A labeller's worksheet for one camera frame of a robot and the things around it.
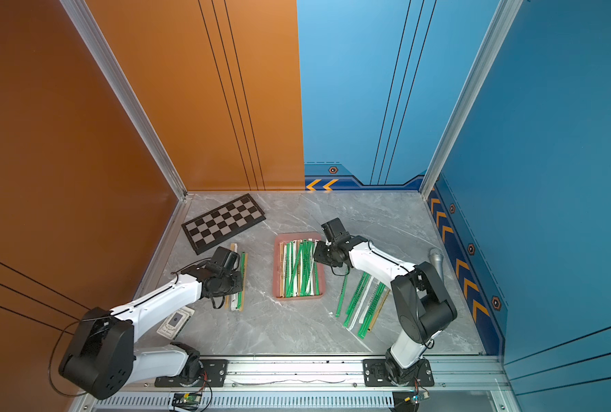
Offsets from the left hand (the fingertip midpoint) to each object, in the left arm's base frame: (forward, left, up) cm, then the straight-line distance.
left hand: (240, 280), depth 90 cm
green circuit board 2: (-33, -55, -2) cm, 64 cm away
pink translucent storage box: (+4, -19, -2) cm, 20 cm away
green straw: (-4, -1, -2) cm, 4 cm away
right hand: (+8, -27, +4) cm, 28 cm away
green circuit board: (-34, +8, -4) cm, 35 cm away
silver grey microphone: (+9, -71, +1) cm, 72 cm away
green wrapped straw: (-3, -36, -3) cm, 36 cm away
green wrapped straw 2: (-5, -41, -2) cm, 41 cm away
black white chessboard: (+25, +12, +1) cm, 28 cm away
